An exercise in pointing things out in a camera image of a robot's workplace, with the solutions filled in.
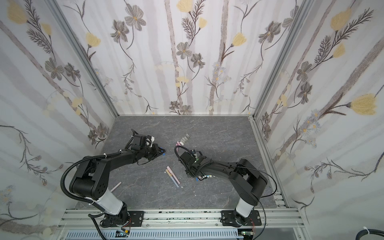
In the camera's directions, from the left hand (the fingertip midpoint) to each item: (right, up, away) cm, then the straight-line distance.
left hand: (163, 146), depth 92 cm
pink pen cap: (+9, +1, +10) cm, 13 cm away
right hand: (+17, -12, -5) cm, 21 cm away
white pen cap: (+10, +1, +11) cm, 15 cm away
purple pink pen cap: (+11, +2, -18) cm, 22 cm away
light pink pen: (+7, -16, -4) cm, 18 cm away
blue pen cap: (0, -5, 0) cm, 5 cm away
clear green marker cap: (+15, +6, +15) cm, 22 cm away
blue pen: (+21, -19, -5) cm, 29 cm away
